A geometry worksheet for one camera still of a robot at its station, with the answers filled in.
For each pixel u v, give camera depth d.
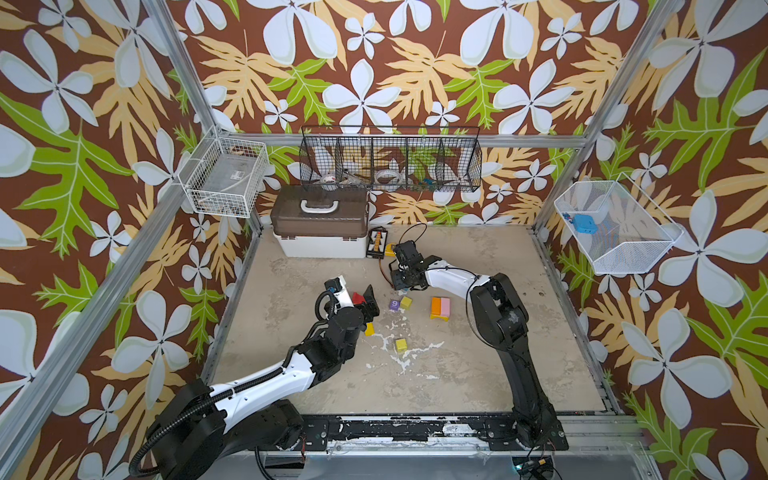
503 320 0.59
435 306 0.94
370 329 0.91
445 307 0.94
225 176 0.87
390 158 0.98
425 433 0.75
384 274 1.05
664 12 0.69
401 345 0.87
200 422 0.40
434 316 0.93
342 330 0.57
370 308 0.72
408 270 0.84
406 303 0.96
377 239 1.15
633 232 0.77
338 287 0.67
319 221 0.94
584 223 0.86
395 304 0.97
